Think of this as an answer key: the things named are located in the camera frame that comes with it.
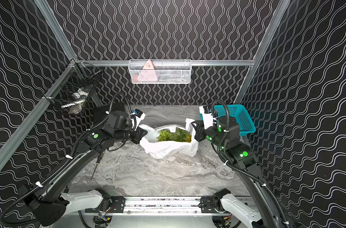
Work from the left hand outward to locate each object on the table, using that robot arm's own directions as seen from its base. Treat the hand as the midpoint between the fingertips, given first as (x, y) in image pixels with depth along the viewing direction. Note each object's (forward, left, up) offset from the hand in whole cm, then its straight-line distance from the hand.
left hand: (146, 129), depth 70 cm
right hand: (+1, -22, +8) cm, 24 cm away
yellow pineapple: (+4, -16, -9) cm, 19 cm away
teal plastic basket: (+38, -61, -22) cm, 75 cm away
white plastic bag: (-4, -12, -12) cm, 17 cm away
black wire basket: (+28, +54, -3) cm, 61 cm away
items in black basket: (+20, +46, -2) cm, 50 cm away
